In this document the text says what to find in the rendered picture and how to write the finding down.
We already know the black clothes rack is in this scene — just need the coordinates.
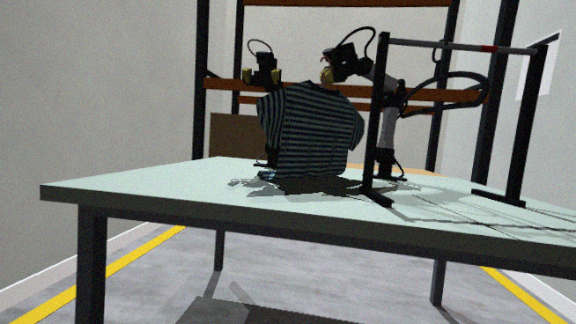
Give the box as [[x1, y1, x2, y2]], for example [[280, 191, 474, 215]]
[[358, 32, 549, 208]]

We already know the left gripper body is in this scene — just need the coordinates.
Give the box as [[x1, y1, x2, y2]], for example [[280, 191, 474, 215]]
[[331, 63, 350, 83]]

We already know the blue striped t-shirt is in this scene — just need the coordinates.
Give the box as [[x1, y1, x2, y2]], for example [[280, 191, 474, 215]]
[[256, 80, 365, 181]]

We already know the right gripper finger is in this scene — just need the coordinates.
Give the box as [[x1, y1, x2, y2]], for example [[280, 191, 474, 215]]
[[270, 70, 279, 85], [242, 68, 251, 84]]

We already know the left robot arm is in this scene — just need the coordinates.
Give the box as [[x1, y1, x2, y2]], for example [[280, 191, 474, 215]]
[[322, 42, 407, 181]]

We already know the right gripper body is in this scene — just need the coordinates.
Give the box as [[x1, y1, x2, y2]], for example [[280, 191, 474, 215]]
[[242, 69, 282, 88]]

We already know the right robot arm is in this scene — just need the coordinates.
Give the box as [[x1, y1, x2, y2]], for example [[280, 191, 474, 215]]
[[254, 51, 284, 168]]

